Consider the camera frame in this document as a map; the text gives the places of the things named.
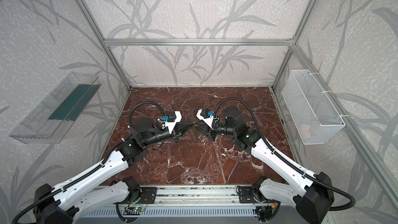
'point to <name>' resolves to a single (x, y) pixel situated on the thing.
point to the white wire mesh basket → (313, 113)
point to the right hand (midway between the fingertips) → (196, 120)
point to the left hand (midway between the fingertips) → (194, 121)
